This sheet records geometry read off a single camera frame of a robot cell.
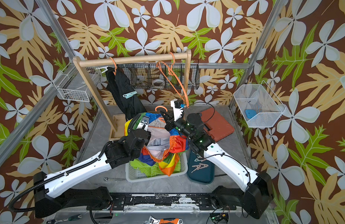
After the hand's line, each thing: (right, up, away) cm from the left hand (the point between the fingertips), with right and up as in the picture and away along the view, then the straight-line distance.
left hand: (143, 125), depth 72 cm
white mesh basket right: (+69, +11, +12) cm, 71 cm away
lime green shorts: (+2, -27, +8) cm, 28 cm away
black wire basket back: (+5, +34, +27) cm, 44 cm away
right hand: (+10, +7, -6) cm, 13 cm away
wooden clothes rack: (-26, -6, +32) cm, 42 cm away
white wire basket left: (-45, +23, +11) cm, 52 cm away
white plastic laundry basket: (-9, -31, +9) cm, 33 cm away
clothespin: (+31, -23, +17) cm, 42 cm away
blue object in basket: (+61, +7, +8) cm, 62 cm away
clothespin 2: (+32, -26, +14) cm, 44 cm away
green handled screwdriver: (-36, -47, -3) cm, 59 cm away
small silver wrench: (-24, -33, +10) cm, 41 cm away
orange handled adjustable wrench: (+5, -48, -3) cm, 48 cm away
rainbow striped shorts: (+10, -13, +8) cm, 18 cm away
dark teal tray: (+32, -29, +14) cm, 45 cm away
